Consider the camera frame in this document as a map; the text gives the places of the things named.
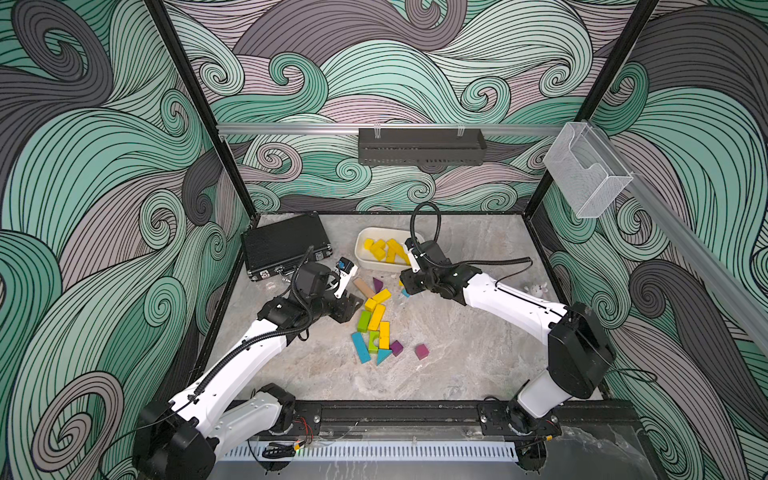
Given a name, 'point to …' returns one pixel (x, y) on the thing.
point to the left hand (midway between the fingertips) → (353, 293)
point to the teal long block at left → (361, 347)
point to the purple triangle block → (378, 284)
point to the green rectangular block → (363, 320)
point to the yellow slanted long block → (371, 303)
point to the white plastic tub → (367, 258)
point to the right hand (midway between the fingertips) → (404, 277)
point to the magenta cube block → (421, 351)
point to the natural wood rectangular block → (364, 287)
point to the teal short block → (405, 293)
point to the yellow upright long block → (377, 317)
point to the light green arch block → (373, 341)
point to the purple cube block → (396, 348)
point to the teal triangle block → (382, 354)
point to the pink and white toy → (538, 290)
